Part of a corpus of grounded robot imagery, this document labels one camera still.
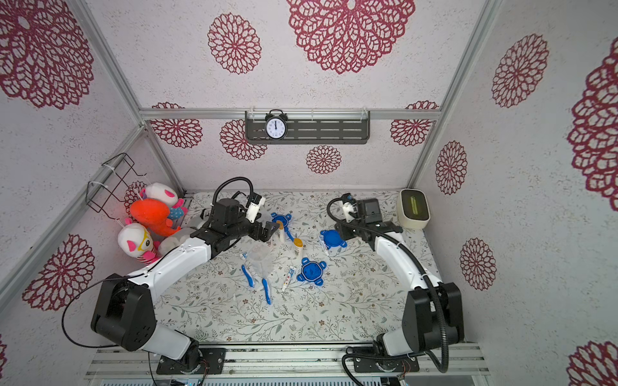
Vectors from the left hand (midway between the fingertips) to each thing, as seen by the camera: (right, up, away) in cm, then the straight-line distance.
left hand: (269, 220), depth 86 cm
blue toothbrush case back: (+7, -7, +17) cm, 20 cm away
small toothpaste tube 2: (+22, -13, +13) cm, 29 cm away
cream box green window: (+61, +5, +21) cm, 64 cm away
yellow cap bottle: (+11, -9, +4) cm, 14 cm away
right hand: (+26, 0, +1) cm, 26 cm away
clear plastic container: (-36, -8, +4) cm, 37 cm away
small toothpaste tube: (-12, -15, +11) cm, 22 cm away
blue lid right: (+25, -8, +18) cm, 32 cm away
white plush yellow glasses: (-43, -7, -6) cm, 44 cm away
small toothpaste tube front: (+7, -21, +6) cm, 23 cm away
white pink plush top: (-44, +11, +9) cm, 46 cm away
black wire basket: (-49, +17, -6) cm, 53 cm away
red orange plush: (-45, +2, +6) cm, 45 cm away
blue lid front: (+16, -20, +9) cm, 27 cm away
